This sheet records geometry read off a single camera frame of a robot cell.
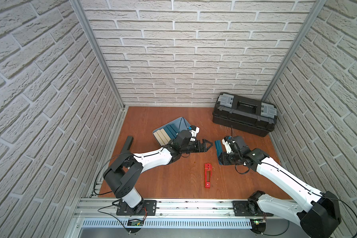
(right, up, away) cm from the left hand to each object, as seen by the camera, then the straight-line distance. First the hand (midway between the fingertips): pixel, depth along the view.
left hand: (210, 144), depth 79 cm
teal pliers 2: (-23, +6, +21) cm, 32 cm away
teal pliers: (+5, -2, +2) cm, 5 cm away
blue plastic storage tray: (-28, +4, +19) cm, 34 cm away
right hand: (+7, -8, +1) cm, 11 cm away
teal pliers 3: (-23, +6, +21) cm, 32 cm away
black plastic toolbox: (+25, +17, +14) cm, 34 cm away
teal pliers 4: (-21, +8, +24) cm, 33 cm away
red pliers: (0, -14, +7) cm, 16 cm away
